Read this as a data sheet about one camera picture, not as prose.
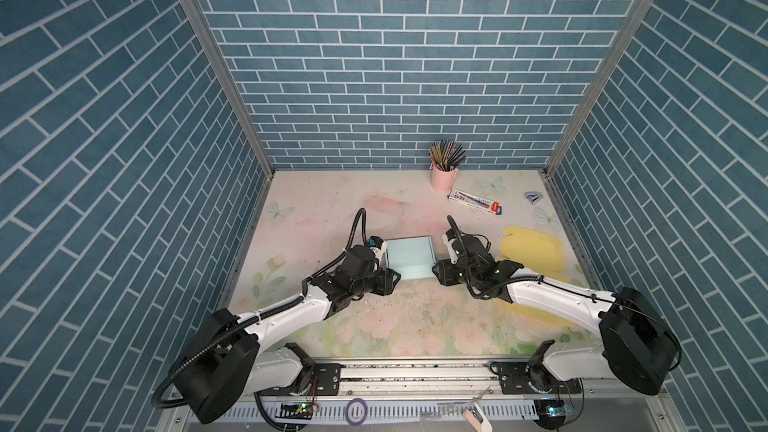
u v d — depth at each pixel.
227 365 0.41
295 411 0.72
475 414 0.68
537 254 0.98
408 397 0.72
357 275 0.66
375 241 0.77
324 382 0.74
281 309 0.50
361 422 0.68
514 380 0.74
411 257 0.91
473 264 0.65
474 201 1.12
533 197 1.11
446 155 1.11
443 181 1.09
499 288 0.60
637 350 0.42
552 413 0.70
